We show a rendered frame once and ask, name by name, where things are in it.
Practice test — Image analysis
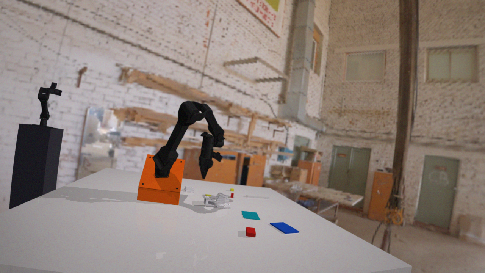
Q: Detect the blue flat plate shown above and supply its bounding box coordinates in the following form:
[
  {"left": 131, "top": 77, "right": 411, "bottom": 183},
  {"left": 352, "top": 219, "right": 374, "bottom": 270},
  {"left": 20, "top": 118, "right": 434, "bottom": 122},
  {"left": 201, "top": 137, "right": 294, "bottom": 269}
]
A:
[{"left": 270, "top": 222, "right": 299, "bottom": 234}]

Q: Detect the teal flat rectangular plate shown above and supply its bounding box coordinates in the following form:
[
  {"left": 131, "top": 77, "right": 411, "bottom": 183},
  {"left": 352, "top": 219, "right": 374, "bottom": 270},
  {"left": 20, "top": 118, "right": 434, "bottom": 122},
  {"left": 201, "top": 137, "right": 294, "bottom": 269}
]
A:
[{"left": 242, "top": 211, "right": 260, "bottom": 220}]

